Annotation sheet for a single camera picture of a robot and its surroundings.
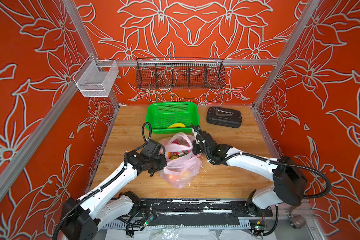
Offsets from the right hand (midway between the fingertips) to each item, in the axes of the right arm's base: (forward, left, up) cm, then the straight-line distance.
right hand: (190, 141), depth 84 cm
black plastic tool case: (+23, -26, -7) cm, 36 cm away
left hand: (-13, +13, -1) cm, 18 cm away
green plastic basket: (+29, +12, -13) cm, 34 cm away
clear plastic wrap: (-41, +13, -13) cm, 45 cm away
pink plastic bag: (-14, +5, 0) cm, 15 cm away
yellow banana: (+19, +8, -10) cm, 23 cm away
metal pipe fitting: (-38, -47, -10) cm, 61 cm away
